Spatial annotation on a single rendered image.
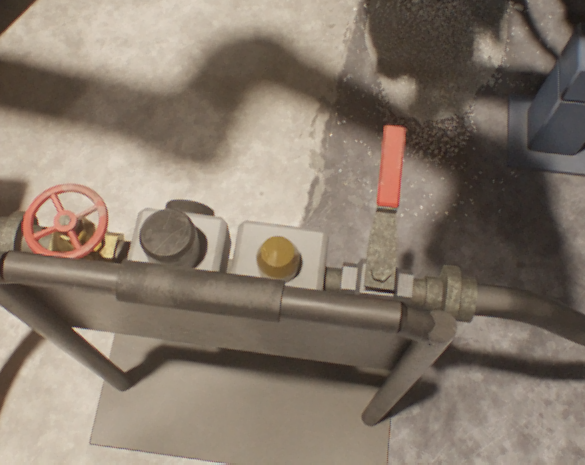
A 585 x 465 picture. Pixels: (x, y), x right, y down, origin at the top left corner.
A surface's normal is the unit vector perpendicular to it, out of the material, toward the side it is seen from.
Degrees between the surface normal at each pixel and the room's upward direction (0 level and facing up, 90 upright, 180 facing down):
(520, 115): 0
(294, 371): 0
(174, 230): 0
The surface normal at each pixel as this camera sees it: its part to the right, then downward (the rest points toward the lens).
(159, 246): 0.00, -0.38
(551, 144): -0.14, 0.91
